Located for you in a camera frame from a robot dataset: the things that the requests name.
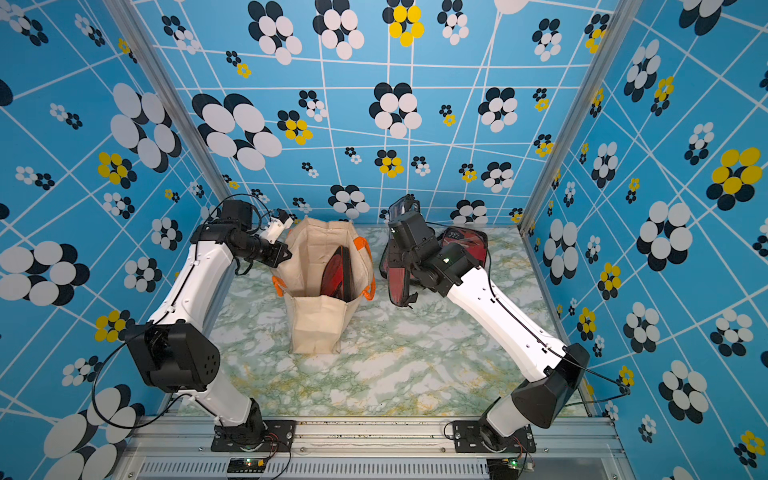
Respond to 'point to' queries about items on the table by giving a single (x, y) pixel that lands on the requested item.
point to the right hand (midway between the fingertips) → (404, 241)
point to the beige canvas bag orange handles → (317, 324)
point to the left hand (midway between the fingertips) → (290, 250)
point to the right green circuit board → (503, 467)
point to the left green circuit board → (247, 465)
